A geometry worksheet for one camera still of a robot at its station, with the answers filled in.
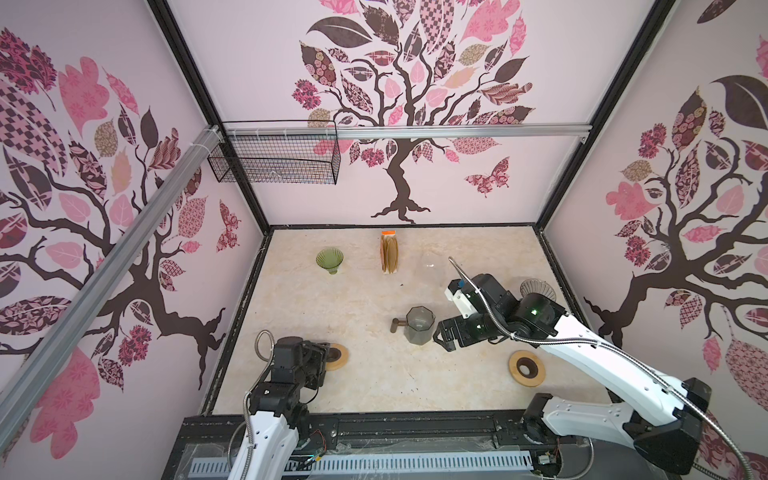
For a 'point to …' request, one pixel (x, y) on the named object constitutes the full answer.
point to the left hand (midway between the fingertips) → (331, 355)
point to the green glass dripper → (330, 259)
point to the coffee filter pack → (389, 252)
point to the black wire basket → (277, 152)
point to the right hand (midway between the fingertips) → (447, 330)
